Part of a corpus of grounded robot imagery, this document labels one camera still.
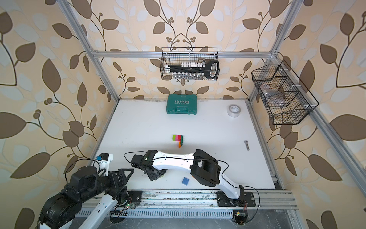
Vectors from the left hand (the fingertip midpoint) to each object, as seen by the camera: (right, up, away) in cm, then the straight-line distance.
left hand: (125, 171), depth 64 cm
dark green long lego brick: (+24, +8, +32) cm, 41 cm away
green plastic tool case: (+23, +34, +48) cm, 63 cm away
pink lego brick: (+21, +10, +31) cm, 38 cm away
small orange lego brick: (+22, +5, +30) cm, 37 cm away
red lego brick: (+23, +10, +31) cm, 39 cm away
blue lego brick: (+27, -12, +15) cm, 33 cm away
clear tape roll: (+65, +28, +49) cm, 86 cm away
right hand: (+11, -9, +17) cm, 22 cm away
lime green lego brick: (+19, +9, +32) cm, 38 cm away
